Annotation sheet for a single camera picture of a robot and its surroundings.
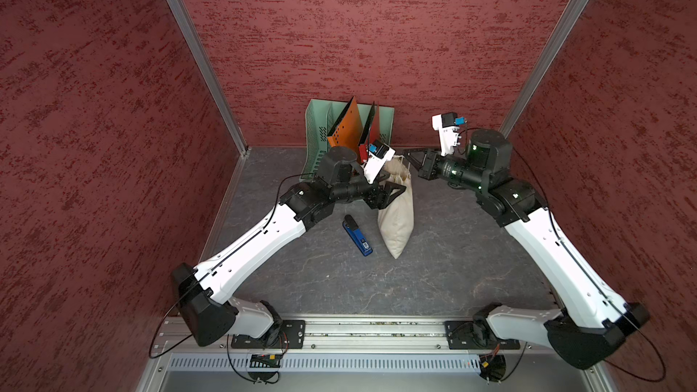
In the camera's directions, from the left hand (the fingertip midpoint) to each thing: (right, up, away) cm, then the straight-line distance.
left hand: (393, 186), depth 66 cm
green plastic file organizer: (-23, +25, +37) cm, 50 cm away
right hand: (+2, +7, -2) cm, 8 cm away
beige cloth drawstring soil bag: (+3, -10, +13) cm, 17 cm away
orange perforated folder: (-12, +17, +21) cm, 30 cm away
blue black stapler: (-9, -18, +24) cm, 32 cm away
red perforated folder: (-4, +17, +20) cm, 27 cm away
